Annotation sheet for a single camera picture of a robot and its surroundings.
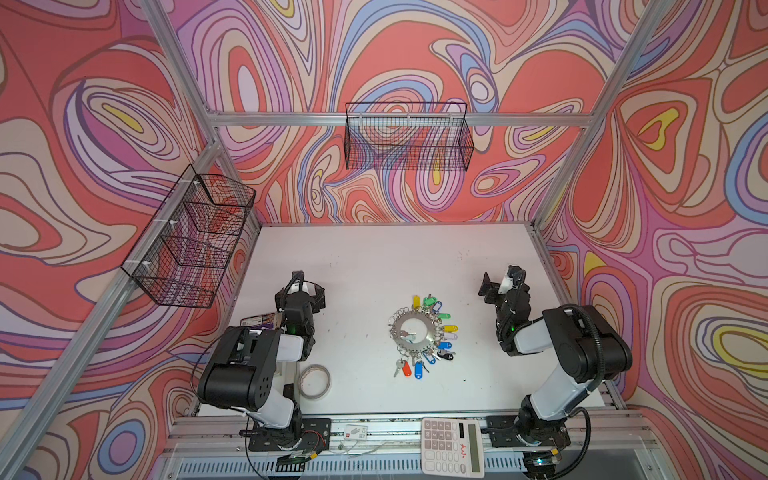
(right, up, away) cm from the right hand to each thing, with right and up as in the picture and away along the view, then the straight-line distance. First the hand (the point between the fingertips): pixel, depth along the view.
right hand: (502, 281), depth 94 cm
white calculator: (-21, -38, -24) cm, 49 cm away
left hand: (-63, -2, -2) cm, 63 cm away
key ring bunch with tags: (-27, -16, -3) cm, 31 cm away
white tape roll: (-57, -26, -13) cm, 64 cm away
